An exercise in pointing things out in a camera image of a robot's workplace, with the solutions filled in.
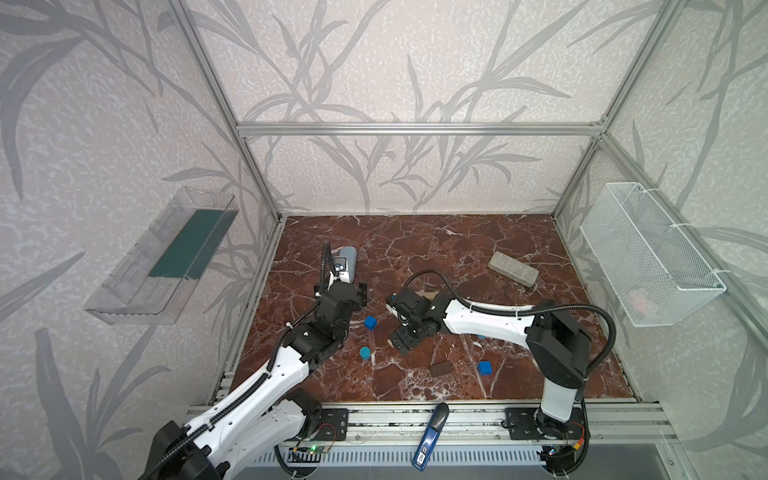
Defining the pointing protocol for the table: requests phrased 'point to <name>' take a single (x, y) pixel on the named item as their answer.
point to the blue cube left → (370, 323)
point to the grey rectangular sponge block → (513, 269)
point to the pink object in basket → (639, 299)
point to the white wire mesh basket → (658, 276)
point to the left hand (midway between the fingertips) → (351, 269)
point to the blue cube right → (485, 368)
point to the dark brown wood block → (440, 368)
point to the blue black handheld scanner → (429, 436)
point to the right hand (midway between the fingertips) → (404, 325)
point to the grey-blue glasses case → (350, 253)
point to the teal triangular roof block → (482, 336)
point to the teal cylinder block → (365, 352)
